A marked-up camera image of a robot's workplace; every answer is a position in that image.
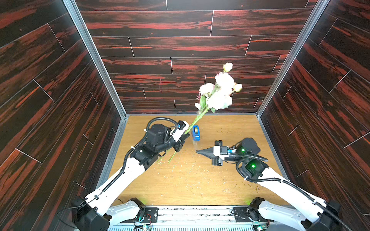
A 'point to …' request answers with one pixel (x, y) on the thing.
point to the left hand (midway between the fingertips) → (188, 133)
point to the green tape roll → (195, 130)
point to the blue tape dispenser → (196, 137)
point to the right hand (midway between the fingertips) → (198, 146)
